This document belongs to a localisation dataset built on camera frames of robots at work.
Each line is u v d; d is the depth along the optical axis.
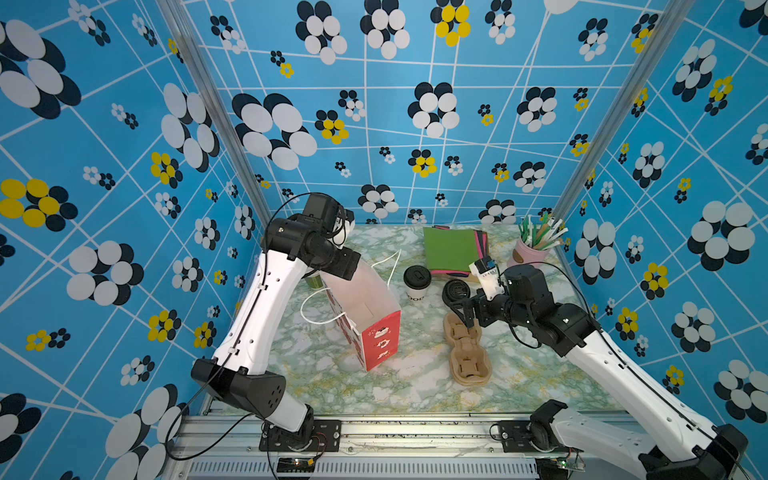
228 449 0.73
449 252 1.12
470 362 0.82
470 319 0.64
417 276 0.91
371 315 0.96
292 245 0.46
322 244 0.58
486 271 0.63
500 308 0.61
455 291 0.94
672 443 0.38
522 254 0.97
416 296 0.96
